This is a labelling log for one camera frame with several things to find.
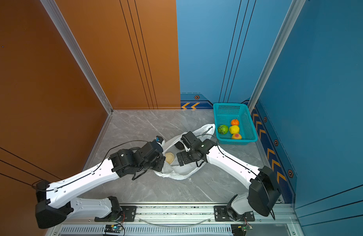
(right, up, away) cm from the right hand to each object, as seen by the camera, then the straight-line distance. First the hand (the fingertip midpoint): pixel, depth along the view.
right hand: (186, 157), depth 80 cm
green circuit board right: (+27, -32, -10) cm, 43 cm away
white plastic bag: (-6, -8, +1) cm, 10 cm away
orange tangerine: (+36, +20, +27) cm, 49 cm away
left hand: (-10, +1, -8) cm, 13 cm away
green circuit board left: (-35, -32, -10) cm, 49 cm away
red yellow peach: (+34, +10, +17) cm, 40 cm away
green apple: (+25, +15, +19) cm, 35 cm away
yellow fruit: (+34, +15, +22) cm, 43 cm away
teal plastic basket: (+31, +27, +36) cm, 55 cm away
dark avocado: (-4, +5, +12) cm, 13 cm away
